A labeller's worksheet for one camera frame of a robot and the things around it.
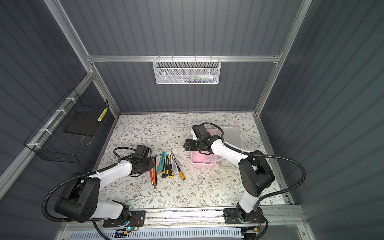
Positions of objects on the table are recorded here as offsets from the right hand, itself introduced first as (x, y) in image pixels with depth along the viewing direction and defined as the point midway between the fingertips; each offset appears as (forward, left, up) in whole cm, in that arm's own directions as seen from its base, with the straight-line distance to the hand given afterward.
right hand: (189, 146), depth 89 cm
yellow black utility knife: (-13, +15, -9) cm, 21 cm away
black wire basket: (-5, +60, +20) cm, 63 cm away
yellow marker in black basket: (+6, +48, +19) cm, 52 cm away
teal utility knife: (-9, +18, -9) cm, 22 cm away
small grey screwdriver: (-9, +10, -10) cm, 17 cm away
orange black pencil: (-12, +21, -9) cm, 26 cm away
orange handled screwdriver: (-12, +6, -10) cm, 16 cm away
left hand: (-8, +24, -9) cm, 27 cm away
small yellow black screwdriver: (-12, +11, -8) cm, 18 cm away
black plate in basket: (+3, +54, +19) cm, 57 cm away
